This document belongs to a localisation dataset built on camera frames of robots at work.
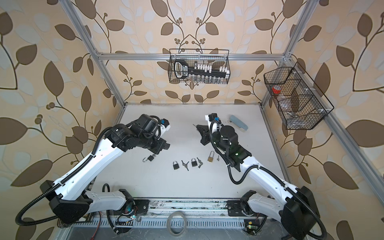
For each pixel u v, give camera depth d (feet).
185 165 2.92
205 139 2.20
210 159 2.99
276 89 2.84
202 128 2.24
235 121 3.40
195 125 2.42
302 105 2.38
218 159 2.99
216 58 2.99
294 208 1.26
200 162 2.97
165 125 2.05
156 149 1.97
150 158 2.99
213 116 2.00
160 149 1.97
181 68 2.77
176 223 2.32
